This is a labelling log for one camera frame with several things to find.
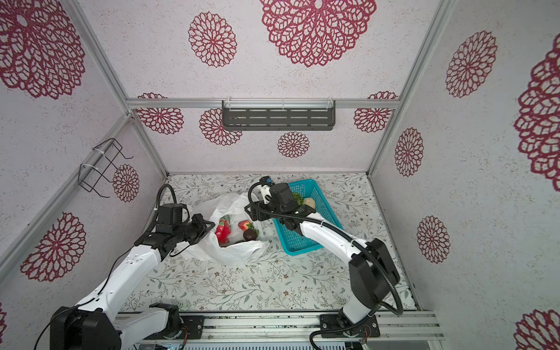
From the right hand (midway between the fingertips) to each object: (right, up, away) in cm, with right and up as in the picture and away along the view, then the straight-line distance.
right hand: (253, 202), depth 81 cm
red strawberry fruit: (-5, -10, +14) cm, 18 cm away
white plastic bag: (-6, -2, +6) cm, 9 cm away
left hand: (-14, -9, +1) cm, 17 cm away
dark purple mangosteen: (-3, -14, +11) cm, 18 cm away
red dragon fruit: (-13, -12, +9) cm, 20 cm away
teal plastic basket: (+17, -18, +13) cm, 28 cm away
